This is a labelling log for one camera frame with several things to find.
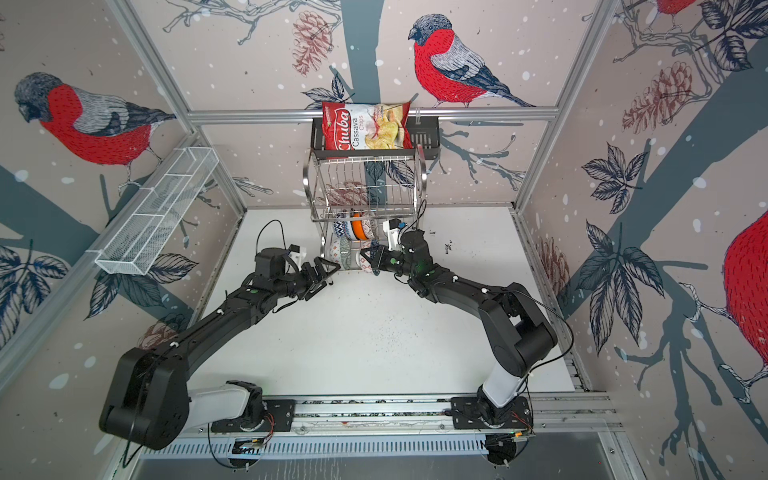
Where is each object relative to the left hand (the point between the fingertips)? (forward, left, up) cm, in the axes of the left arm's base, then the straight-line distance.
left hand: (333, 274), depth 81 cm
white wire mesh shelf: (+2, +47, +14) cm, 49 cm away
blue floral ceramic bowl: (+20, -2, -4) cm, 21 cm away
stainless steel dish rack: (+47, 0, -15) cm, 49 cm away
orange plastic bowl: (+21, -5, -4) cm, 22 cm away
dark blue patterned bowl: (+3, -8, 0) cm, 9 cm away
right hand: (+4, -6, +1) cm, 8 cm away
